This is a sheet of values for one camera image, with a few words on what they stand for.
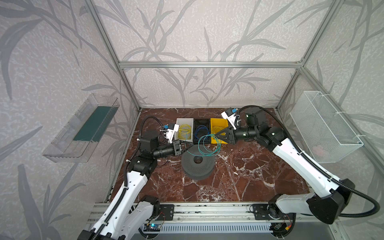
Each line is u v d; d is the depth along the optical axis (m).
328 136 0.61
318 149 0.74
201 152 0.67
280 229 0.74
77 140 0.63
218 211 0.75
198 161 0.91
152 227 0.71
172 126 0.65
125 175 0.49
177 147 0.61
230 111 0.61
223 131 0.62
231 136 0.59
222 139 0.64
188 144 0.67
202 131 1.03
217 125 1.01
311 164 0.43
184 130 1.02
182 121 1.05
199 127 1.05
